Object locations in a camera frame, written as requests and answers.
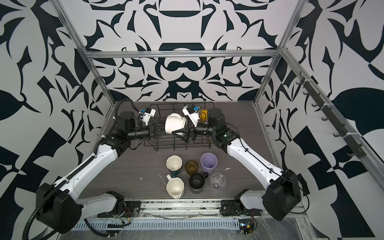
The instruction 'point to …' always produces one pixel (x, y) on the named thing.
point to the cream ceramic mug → (175, 187)
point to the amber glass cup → (191, 167)
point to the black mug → (196, 182)
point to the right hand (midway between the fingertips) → (178, 126)
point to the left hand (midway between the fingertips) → (170, 126)
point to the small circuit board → (246, 226)
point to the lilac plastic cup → (208, 161)
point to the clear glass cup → (218, 180)
